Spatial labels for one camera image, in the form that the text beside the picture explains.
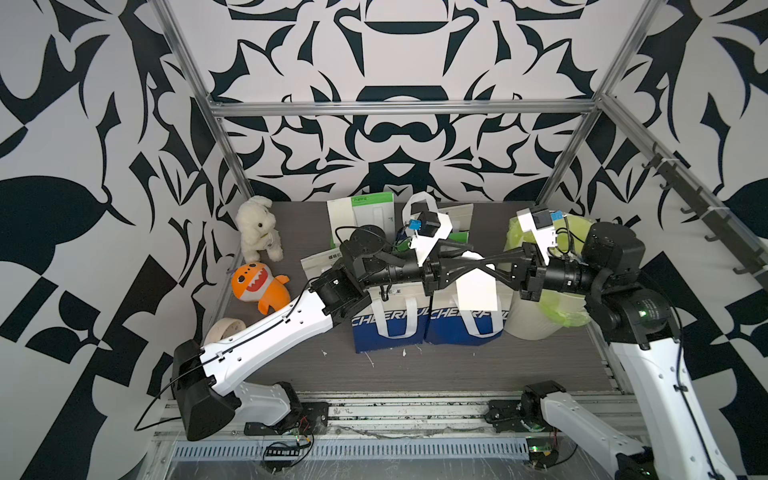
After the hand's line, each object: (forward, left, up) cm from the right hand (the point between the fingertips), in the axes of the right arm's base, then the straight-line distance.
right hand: (481, 264), depth 54 cm
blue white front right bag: (0, +2, -28) cm, 28 cm away
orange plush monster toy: (+15, +56, -32) cm, 66 cm away
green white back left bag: (+32, +20, -20) cm, 42 cm away
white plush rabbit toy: (+29, +55, -22) cm, 66 cm away
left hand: (+2, +2, +3) cm, 4 cm away
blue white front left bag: (+1, +13, -26) cm, 29 cm away
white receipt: (+29, +29, -19) cm, 46 cm away
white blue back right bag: (+28, -4, -19) cm, 34 cm away
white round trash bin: (+2, -19, -30) cm, 36 cm away
